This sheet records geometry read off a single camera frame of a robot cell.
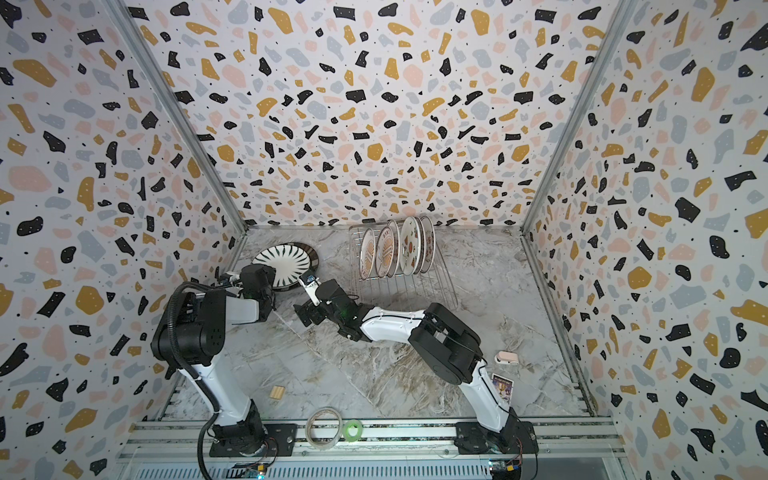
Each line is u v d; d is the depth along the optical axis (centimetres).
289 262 108
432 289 102
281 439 73
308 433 75
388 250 101
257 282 80
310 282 76
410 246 103
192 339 51
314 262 109
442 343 55
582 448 74
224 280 87
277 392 80
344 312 70
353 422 77
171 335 47
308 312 77
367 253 105
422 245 92
